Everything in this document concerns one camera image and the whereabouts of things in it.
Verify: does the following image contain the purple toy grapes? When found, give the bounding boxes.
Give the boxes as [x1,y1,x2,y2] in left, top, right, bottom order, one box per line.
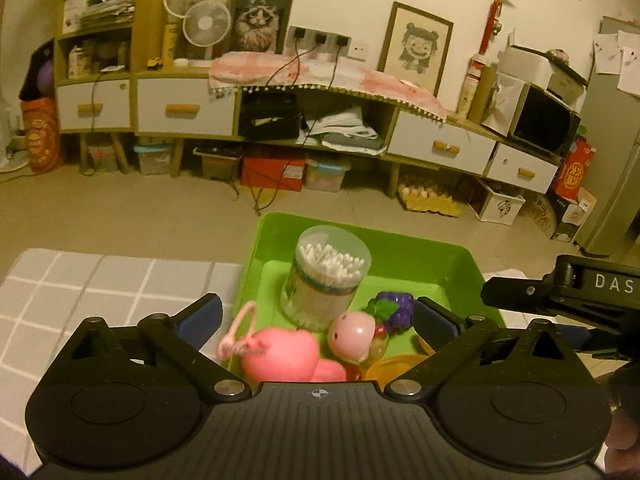
[364,292,416,336]

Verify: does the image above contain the pink capsule ball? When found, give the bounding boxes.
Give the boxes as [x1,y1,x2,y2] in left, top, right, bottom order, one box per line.
[326,311,390,367]

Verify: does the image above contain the pink plush toy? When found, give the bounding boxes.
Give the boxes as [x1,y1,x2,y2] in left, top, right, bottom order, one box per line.
[216,301,347,385]

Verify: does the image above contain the cotton swab jar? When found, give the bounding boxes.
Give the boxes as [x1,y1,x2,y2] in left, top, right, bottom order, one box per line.
[280,224,371,332]

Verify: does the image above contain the green plastic storage bin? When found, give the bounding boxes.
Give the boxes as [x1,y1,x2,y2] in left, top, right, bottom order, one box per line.
[221,210,507,386]

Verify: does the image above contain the grey refrigerator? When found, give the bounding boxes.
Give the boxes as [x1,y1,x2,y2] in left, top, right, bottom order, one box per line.
[574,15,640,258]

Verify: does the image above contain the red gift bag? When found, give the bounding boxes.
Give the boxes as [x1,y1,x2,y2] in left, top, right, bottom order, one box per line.
[547,136,597,202]

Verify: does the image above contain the white storage crate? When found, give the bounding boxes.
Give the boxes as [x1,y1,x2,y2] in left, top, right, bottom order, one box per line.
[466,178,525,226]

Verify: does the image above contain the grey checked tablecloth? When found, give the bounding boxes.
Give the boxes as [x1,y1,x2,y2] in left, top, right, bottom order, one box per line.
[1,248,242,474]

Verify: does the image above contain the egg tray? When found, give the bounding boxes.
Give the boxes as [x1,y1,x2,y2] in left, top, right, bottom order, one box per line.
[396,174,461,218]

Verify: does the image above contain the black microwave oven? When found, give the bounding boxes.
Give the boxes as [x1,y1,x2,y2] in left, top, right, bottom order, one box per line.
[509,84,580,156]

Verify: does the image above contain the red box under cabinet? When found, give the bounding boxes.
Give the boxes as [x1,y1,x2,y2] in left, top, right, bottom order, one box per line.
[240,157,306,192]

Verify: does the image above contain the clear plastic box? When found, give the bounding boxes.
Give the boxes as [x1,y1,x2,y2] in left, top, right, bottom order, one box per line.
[304,157,352,193]

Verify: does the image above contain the orange patterned bag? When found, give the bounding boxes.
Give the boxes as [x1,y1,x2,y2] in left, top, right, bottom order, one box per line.
[21,98,63,174]

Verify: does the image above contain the pink cloth runner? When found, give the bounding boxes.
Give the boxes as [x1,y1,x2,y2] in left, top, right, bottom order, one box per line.
[208,52,447,122]

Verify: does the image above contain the wooden tv cabinet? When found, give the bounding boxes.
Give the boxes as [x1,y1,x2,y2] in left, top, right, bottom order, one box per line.
[54,0,558,193]

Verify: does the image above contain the framed cartoon girl picture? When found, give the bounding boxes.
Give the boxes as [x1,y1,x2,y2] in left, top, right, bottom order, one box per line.
[378,1,454,96]

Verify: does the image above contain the framed cat picture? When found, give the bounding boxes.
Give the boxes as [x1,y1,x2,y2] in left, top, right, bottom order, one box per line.
[224,0,294,54]

